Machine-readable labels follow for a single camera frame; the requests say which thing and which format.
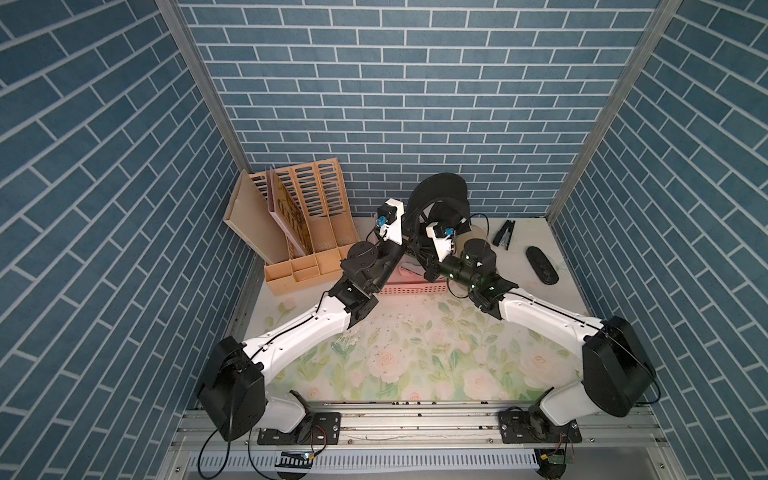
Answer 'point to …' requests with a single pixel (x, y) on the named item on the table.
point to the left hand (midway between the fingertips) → (426, 212)
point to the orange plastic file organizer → (318, 189)
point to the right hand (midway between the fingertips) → (415, 248)
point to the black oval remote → (542, 265)
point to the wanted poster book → (288, 213)
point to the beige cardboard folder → (251, 219)
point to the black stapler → (504, 234)
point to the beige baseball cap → (475, 233)
